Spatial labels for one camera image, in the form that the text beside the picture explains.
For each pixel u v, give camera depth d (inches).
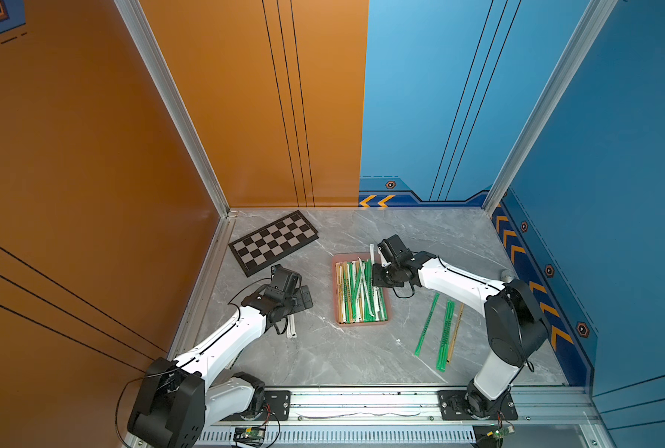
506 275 37.3
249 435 28.2
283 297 25.5
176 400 15.6
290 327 34.2
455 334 33.6
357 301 36.0
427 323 35.0
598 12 27.4
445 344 32.7
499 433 27.4
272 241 41.5
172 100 33.5
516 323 18.0
